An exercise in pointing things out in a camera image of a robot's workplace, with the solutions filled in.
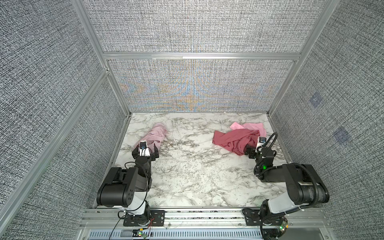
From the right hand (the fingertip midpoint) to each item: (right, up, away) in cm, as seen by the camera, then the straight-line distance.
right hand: (255, 144), depth 93 cm
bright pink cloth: (+8, +11, +13) cm, 19 cm away
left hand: (-67, 0, -4) cm, 68 cm away
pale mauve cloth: (-65, +5, +5) cm, 65 cm away
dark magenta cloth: (-11, +1, +4) cm, 12 cm away
